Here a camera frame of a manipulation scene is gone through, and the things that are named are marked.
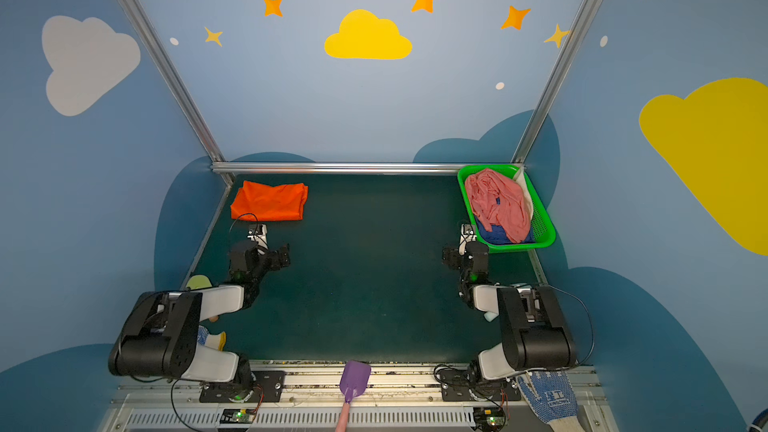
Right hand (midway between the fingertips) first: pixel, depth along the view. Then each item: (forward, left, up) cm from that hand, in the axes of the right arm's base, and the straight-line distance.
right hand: (467, 240), depth 94 cm
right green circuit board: (-46, -2, -8) cm, 47 cm away
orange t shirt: (+16, +74, -4) cm, 76 cm away
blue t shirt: (+4, -12, -3) cm, 13 cm away
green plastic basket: (+5, -27, -2) cm, 27 cm away
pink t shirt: (+17, -13, 0) cm, 22 cm away
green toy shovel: (-15, +86, -8) cm, 88 cm away
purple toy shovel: (-40, +32, -7) cm, 52 cm away
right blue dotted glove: (-41, -18, -7) cm, 45 cm away
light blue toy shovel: (-22, -5, -6) cm, 23 cm away
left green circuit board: (-49, +59, -7) cm, 77 cm away
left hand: (-5, +61, 0) cm, 61 cm away
